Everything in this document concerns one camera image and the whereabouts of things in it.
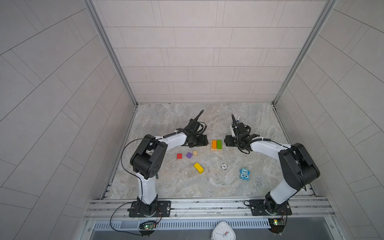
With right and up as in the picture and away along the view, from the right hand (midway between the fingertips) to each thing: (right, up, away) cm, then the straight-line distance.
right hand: (227, 140), depth 94 cm
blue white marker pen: (+10, +13, +11) cm, 19 cm away
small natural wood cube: (-20, -7, -5) cm, 22 cm away
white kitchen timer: (-7, -34, -30) cm, 46 cm away
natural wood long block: (-7, -6, -3) cm, 10 cm away
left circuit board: (-40, -33, -30) cm, 59 cm away
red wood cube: (-30, -9, -5) cm, 31 cm away
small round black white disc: (-4, -13, -9) cm, 17 cm away
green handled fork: (-41, -17, -14) cm, 46 cm away
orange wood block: (-8, -2, -1) cm, 9 cm away
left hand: (-13, 0, -1) cm, 13 cm away
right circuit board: (+18, -35, -26) cm, 47 cm away
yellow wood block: (-18, -14, -12) cm, 25 cm away
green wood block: (-5, -2, -3) cm, 7 cm away
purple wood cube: (-24, -8, -5) cm, 26 cm away
